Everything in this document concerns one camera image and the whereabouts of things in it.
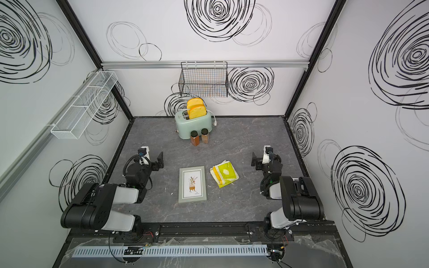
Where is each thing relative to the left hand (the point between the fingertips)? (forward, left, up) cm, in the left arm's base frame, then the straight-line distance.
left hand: (153, 152), depth 89 cm
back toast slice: (+30, -20, +11) cm, 37 cm away
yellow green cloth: (-7, -39, -8) cm, 40 cm away
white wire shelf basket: (+1, +29, +22) cm, 36 cm away
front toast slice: (+22, -22, +11) cm, 33 cm away
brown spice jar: (+16, -27, -1) cm, 31 cm away
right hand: (+2, -60, 0) cm, 60 cm away
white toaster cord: (+29, -33, -6) cm, 44 cm away
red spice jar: (+13, -21, -3) cm, 24 cm away
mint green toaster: (+18, -14, +2) cm, 23 cm away
